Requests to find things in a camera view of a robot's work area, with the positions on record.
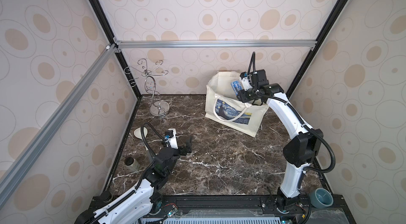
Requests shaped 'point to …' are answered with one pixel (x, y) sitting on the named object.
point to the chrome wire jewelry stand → (158, 107)
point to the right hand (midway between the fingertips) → (248, 93)
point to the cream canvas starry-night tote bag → (223, 108)
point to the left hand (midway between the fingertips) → (188, 135)
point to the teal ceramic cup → (321, 198)
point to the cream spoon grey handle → (137, 132)
